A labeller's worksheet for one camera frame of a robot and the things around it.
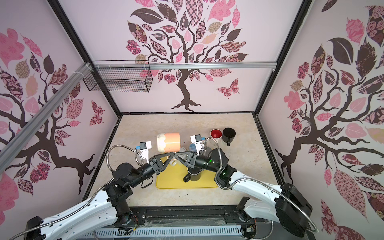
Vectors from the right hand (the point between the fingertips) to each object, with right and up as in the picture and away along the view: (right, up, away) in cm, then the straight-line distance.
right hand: (175, 155), depth 62 cm
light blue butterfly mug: (+7, 0, +25) cm, 26 cm away
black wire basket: (-41, +45, +32) cm, 69 cm away
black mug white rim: (+7, -14, +17) cm, 23 cm away
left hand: (0, -1, +1) cm, 1 cm away
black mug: (+31, +7, +35) cm, 47 cm away
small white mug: (+24, +7, +40) cm, 47 cm away
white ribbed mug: (-1, -2, 0) cm, 2 cm away
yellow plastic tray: (-4, -16, +19) cm, 25 cm away
